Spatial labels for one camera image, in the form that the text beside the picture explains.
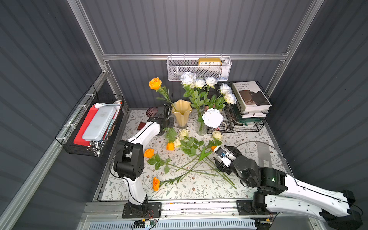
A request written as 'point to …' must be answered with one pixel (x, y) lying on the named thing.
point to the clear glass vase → (201, 129)
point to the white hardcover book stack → (252, 99)
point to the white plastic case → (97, 127)
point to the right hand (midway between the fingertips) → (224, 150)
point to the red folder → (79, 139)
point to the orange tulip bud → (213, 147)
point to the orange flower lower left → (155, 183)
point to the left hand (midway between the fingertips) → (170, 120)
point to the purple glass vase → (151, 111)
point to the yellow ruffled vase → (182, 109)
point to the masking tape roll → (225, 125)
